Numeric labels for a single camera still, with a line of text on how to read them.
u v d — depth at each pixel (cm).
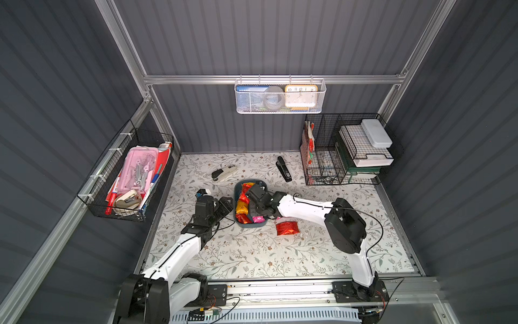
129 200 64
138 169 72
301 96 89
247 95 85
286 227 89
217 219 74
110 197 65
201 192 77
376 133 99
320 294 75
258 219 88
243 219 89
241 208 91
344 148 109
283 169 109
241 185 99
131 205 65
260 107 91
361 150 94
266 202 70
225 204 78
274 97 88
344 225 52
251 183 96
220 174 106
